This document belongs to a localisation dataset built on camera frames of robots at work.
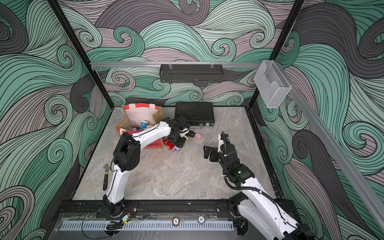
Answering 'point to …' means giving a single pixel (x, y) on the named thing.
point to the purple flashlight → (175, 149)
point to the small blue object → (143, 124)
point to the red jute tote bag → (139, 117)
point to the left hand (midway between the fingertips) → (181, 142)
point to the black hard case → (198, 113)
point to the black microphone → (191, 134)
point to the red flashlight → (170, 146)
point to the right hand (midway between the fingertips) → (210, 148)
